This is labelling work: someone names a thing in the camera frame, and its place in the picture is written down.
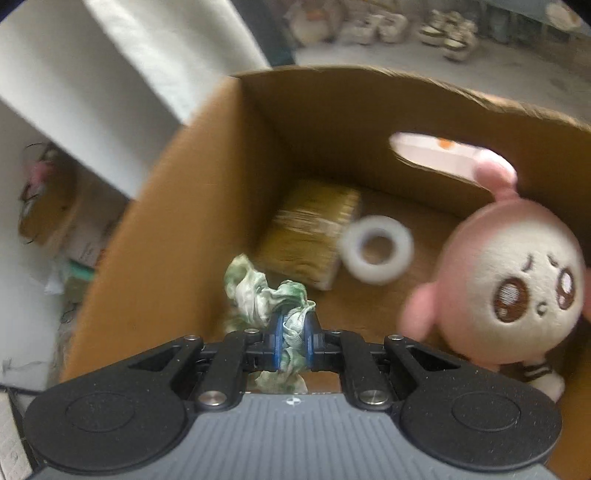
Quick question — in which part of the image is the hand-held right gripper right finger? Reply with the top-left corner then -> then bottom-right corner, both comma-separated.
302,311 -> 463,411

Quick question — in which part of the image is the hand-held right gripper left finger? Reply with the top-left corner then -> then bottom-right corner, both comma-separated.
126,314 -> 283,411

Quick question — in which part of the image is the green white patterned scrunchie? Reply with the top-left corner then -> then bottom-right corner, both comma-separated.
224,253 -> 317,394

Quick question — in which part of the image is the white tape roll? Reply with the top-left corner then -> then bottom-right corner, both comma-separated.
339,216 -> 414,284

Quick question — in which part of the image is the gold green tissue pack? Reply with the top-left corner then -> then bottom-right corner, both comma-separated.
256,180 -> 362,291

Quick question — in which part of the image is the brown cardboard box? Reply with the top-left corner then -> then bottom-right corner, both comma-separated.
60,67 -> 591,464

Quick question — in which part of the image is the pink round plush toy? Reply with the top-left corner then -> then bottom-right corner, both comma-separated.
399,150 -> 591,403

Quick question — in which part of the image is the small brown carton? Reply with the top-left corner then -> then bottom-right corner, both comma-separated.
17,142 -> 93,251

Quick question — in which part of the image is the white shelf unit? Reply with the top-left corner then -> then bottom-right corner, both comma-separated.
0,0 -> 274,385

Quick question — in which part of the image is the row of pale ornaments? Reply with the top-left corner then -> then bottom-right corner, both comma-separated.
281,0 -> 482,64

